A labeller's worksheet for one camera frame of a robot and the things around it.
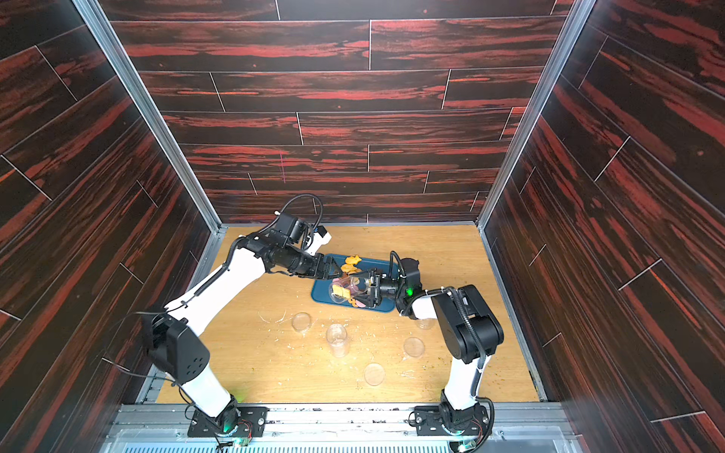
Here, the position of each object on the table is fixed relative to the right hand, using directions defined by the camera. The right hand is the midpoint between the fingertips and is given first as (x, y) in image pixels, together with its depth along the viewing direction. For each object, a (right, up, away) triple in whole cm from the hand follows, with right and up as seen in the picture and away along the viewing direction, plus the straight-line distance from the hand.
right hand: (352, 279), depth 86 cm
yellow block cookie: (-3, -3, -8) cm, 9 cm away
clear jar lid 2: (-18, -15, +7) cm, 24 cm away
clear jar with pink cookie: (+24, -15, +5) cm, 29 cm away
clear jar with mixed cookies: (-4, -16, -7) cm, 18 cm away
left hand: (-5, +3, -7) cm, 9 cm away
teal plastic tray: (-11, -5, +12) cm, 17 cm away
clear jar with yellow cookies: (-1, -2, +12) cm, 12 cm away
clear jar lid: (+19, -22, +2) cm, 29 cm away
